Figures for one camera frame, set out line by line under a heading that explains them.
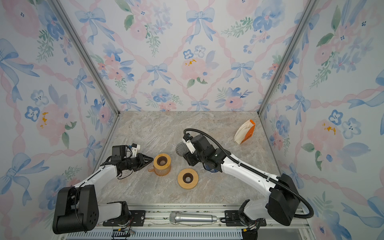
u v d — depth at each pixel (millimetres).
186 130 598
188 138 676
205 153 586
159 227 723
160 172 897
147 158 840
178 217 717
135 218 737
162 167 818
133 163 749
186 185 833
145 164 792
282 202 400
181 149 942
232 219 732
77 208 413
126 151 740
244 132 999
